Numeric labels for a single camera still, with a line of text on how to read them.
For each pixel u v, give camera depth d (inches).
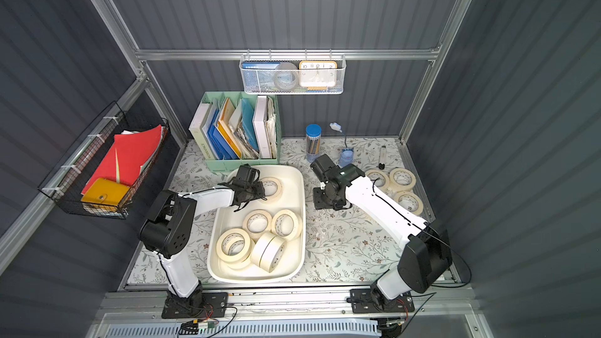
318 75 34.9
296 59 35.0
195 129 35.1
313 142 39.0
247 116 38.7
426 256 16.3
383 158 44.0
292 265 32.0
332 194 22.6
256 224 35.5
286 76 35.6
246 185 30.5
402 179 41.1
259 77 36.7
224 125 37.7
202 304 27.7
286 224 35.8
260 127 36.8
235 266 30.8
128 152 29.7
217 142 37.8
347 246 34.1
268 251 29.0
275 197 37.8
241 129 37.3
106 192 25.3
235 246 33.2
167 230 19.8
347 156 41.1
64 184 24.0
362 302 29.0
